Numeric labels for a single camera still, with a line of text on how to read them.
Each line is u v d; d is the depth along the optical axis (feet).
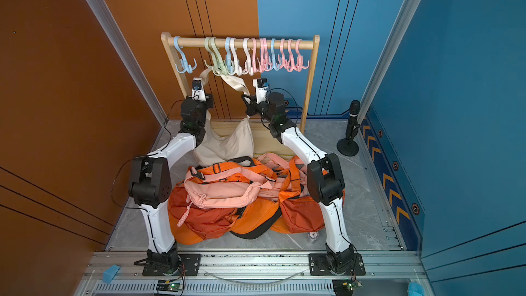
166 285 2.34
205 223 2.43
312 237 2.43
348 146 3.47
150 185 1.76
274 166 3.18
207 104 2.67
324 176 1.82
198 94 2.47
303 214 2.52
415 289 2.16
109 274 2.33
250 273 2.41
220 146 3.25
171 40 2.24
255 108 2.54
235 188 2.64
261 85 2.39
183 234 2.49
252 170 2.85
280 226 2.64
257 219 2.49
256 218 2.58
